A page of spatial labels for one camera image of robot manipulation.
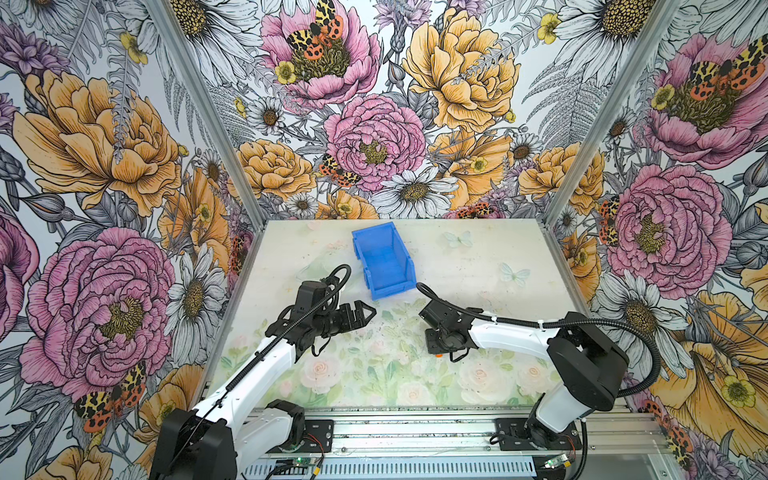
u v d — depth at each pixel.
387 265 1.08
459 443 0.74
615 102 0.87
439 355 0.87
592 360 0.47
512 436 0.73
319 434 0.74
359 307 0.74
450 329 0.67
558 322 0.50
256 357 0.51
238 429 0.45
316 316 0.68
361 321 0.72
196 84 0.83
